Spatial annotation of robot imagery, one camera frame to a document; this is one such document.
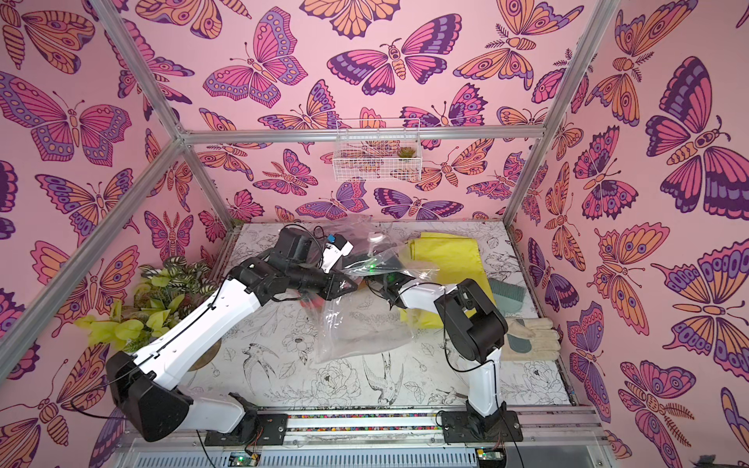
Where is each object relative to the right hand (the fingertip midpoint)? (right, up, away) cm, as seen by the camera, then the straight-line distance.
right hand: (341, 250), depth 88 cm
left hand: (+6, -9, -16) cm, 20 cm away
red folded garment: (-7, -15, -3) cm, 17 cm away
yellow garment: (+34, -3, +9) cm, 36 cm away
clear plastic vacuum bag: (+6, -4, -21) cm, 23 cm away
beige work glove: (+57, -27, -1) cm, 63 cm away
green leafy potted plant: (-47, -12, -8) cm, 49 cm away
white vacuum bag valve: (+11, +4, -8) cm, 14 cm away
